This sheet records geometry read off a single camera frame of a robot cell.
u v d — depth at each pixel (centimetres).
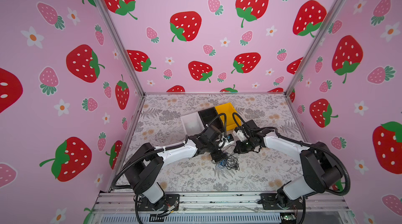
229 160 87
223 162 86
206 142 66
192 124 104
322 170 44
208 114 100
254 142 67
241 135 83
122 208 72
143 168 44
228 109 107
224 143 72
